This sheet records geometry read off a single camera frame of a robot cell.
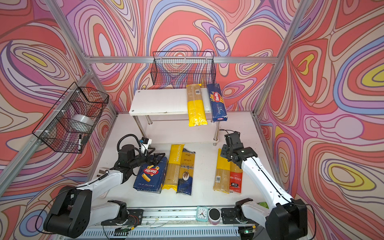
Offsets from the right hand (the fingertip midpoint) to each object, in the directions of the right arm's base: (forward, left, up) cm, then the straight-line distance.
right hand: (228, 154), depth 83 cm
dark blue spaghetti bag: (-9, +25, -10) cm, 28 cm away
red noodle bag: (-10, -4, -10) cm, 15 cm away
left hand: (+4, +39, 0) cm, 39 cm away
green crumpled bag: (-28, -6, +13) cm, 32 cm away
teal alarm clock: (-27, +16, -10) cm, 33 cm away
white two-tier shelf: (+12, +35, +21) cm, 42 cm away
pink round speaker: (-28, +11, -6) cm, 31 cm away
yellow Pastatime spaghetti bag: (-2, +32, -9) cm, 34 cm away
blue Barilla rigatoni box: (-9, +44, -5) cm, 45 cm away
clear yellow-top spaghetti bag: (-11, +4, -10) cm, 15 cm away
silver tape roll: (+7, +73, +22) cm, 77 cm away
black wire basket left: (+3, +83, +23) cm, 86 cm away
